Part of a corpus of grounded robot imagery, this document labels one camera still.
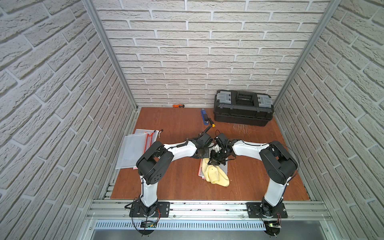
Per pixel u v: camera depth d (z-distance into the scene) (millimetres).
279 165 492
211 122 1095
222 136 1033
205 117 1109
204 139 745
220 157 800
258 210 734
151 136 1005
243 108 979
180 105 1215
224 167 873
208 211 760
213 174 824
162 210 730
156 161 512
